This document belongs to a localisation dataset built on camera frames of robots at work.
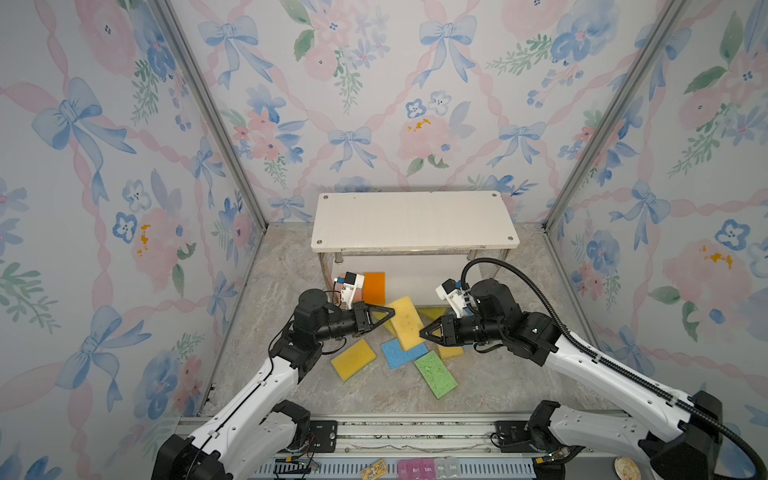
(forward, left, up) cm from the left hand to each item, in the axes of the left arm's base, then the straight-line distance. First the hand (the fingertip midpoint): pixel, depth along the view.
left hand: (394, 314), depth 69 cm
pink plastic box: (-27, -5, -23) cm, 36 cm away
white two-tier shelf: (+15, -6, +9) cm, 19 cm away
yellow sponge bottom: (-1, -3, -1) cm, 3 cm away
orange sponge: (+17, +6, -15) cm, 23 cm away
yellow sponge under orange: (-2, +11, -23) cm, 26 cm away
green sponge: (-6, -12, -23) cm, 26 cm away
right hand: (-3, -7, -3) cm, 8 cm away
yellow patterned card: (-28, +5, -23) cm, 37 cm away
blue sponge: (-1, -1, -23) cm, 23 cm away
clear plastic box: (-27, -12, -23) cm, 37 cm away
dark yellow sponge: (0, -16, -22) cm, 27 cm away
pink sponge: (+3, +8, +4) cm, 9 cm away
